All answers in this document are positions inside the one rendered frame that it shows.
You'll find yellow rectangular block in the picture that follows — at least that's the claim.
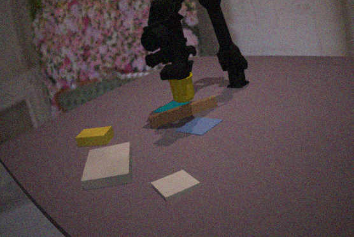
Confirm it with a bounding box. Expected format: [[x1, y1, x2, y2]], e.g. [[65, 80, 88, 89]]
[[76, 126, 115, 147]]

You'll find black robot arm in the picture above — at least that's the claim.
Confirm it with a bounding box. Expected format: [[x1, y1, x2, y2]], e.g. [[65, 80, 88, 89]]
[[141, 0, 249, 88]]

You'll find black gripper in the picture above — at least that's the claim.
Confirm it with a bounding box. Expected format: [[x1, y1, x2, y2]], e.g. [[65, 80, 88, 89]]
[[160, 36, 197, 80]]

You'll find beige flat rectangular slab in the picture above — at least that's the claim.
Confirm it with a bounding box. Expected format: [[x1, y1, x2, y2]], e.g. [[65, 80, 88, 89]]
[[151, 170, 201, 201]]

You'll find brown flat bar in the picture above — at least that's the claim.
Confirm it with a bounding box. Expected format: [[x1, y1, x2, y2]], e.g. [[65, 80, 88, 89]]
[[149, 95, 218, 128]]

